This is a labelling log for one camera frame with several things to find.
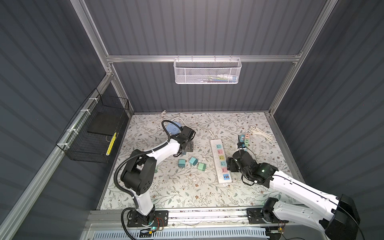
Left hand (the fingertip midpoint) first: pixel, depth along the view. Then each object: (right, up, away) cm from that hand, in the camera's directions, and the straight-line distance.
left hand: (184, 146), depth 94 cm
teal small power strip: (+39, +4, +7) cm, 40 cm away
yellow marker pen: (-32, +5, -24) cm, 41 cm away
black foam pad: (-39, +14, -19) cm, 45 cm away
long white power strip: (+23, -13, -6) cm, 27 cm away
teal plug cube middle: (+6, -9, -3) cm, 11 cm away
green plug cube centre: (+11, -12, -5) cm, 17 cm away
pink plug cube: (+42, +6, +4) cm, 42 cm away
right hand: (+28, -7, -13) cm, 31 cm away
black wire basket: (-44, +8, -22) cm, 50 cm away
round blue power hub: (-6, +11, -7) cm, 14 cm away
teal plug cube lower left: (-1, -10, -2) cm, 11 cm away
